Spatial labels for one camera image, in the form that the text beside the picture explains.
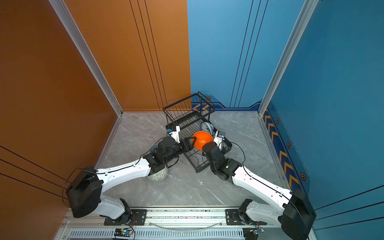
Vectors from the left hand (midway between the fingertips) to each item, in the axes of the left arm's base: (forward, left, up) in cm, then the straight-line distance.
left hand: (194, 138), depth 78 cm
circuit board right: (-39, -28, -23) cm, 53 cm away
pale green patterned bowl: (-13, +21, -21) cm, 32 cm away
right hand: (-1, -7, -3) cm, 8 cm away
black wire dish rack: (+38, +4, -22) cm, 44 cm away
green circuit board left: (-39, +33, -23) cm, 56 cm away
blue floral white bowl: (+17, -8, -11) cm, 21 cm away
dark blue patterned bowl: (-12, +17, +9) cm, 23 cm away
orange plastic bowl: (0, -4, 0) cm, 4 cm away
